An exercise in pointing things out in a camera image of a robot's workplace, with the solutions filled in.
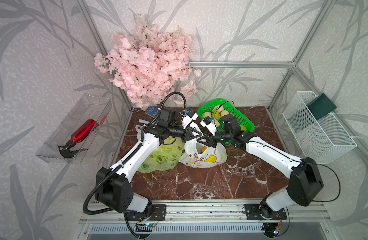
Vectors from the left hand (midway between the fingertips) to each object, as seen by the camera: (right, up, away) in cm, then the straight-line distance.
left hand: (200, 135), depth 72 cm
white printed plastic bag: (-1, -9, -2) cm, 9 cm away
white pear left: (+5, +12, +36) cm, 39 cm away
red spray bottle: (-52, +1, -9) cm, 53 cm away
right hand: (-1, -2, +6) cm, 6 cm away
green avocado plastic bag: (-20, -15, +17) cm, 30 cm away
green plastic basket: (+31, +7, +33) cm, 46 cm away
